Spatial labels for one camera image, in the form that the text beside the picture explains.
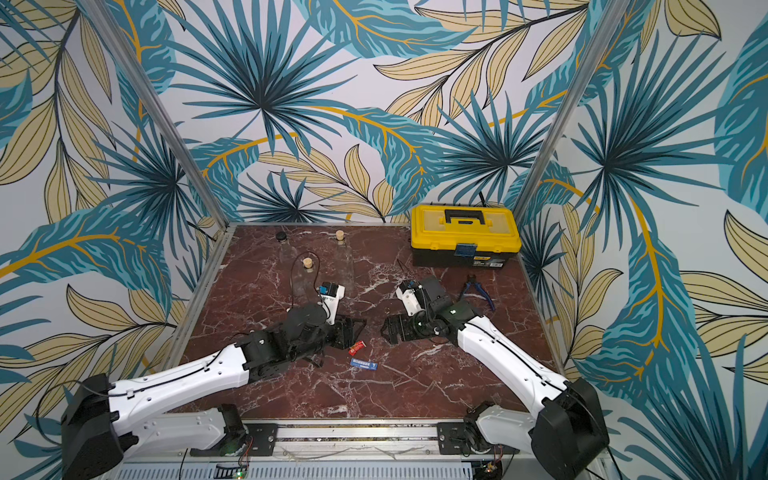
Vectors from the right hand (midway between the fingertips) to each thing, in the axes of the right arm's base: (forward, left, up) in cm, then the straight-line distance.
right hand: (397, 328), depth 80 cm
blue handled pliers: (+23, -28, -12) cm, 38 cm away
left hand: (-2, +10, +5) cm, 11 cm away
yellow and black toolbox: (+30, -23, +4) cm, 38 cm away
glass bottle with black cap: (+20, +30, +9) cm, 38 cm away
